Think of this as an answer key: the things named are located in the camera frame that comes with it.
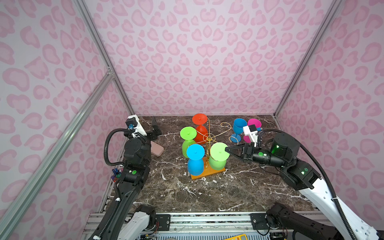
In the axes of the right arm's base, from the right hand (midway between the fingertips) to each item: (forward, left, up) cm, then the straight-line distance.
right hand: (227, 152), depth 54 cm
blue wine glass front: (+3, +12, -5) cm, 13 cm away
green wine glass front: (0, +3, -3) cm, 4 cm away
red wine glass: (+14, +9, -7) cm, 18 cm away
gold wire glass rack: (+9, +6, -36) cm, 38 cm away
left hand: (+16, +35, +1) cm, 38 cm away
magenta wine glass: (+37, -23, -25) cm, 50 cm away
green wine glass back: (+12, +15, -5) cm, 20 cm away
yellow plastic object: (-23, -8, -37) cm, 44 cm away
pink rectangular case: (+23, +39, -37) cm, 58 cm away
